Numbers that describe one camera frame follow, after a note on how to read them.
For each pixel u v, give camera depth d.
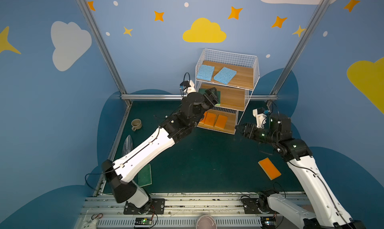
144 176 0.82
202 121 1.07
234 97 0.90
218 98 0.89
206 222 0.70
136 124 1.06
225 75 0.76
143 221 0.71
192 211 0.73
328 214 0.38
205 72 0.77
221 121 1.08
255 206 0.75
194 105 0.44
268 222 0.72
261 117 0.63
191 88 0.56
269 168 0.86
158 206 0.74
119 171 0.40
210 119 1.08
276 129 0.52
